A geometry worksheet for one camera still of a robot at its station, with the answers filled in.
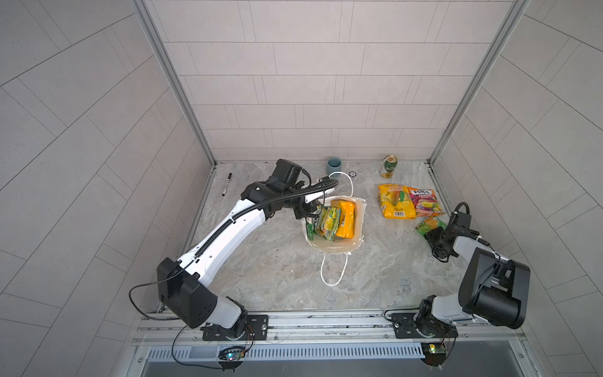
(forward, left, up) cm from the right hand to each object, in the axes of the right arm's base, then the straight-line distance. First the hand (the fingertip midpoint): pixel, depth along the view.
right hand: (426, 234), depth 92 cm
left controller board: (-34, +69, +4) cm, 77 cm away
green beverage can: (+31, +8, +10) cm, 34 cm away
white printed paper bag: (-8, +36, +12) cm, 39 cm away
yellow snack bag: (-1, +34, +13) cm, 36 cm away
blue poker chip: (+33, +24, +2) cm, 41 cm away
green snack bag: (+4, -2, +1) cm, 4 cm away
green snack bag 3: (-1, +46, +13) cm, 48 cm away
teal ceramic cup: (+37, +33, +5) cm, 50 cm away
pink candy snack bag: (+13, -4, +3) cm, 14 cm away
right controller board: (-37, +11, -2) cm, 39 cm away
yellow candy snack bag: (+14, +9, +4) cm, 17 cm away
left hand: (+2, +41, +25) cm, 48 cm away
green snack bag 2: (+3, +39, +9) cm, 40 cm away
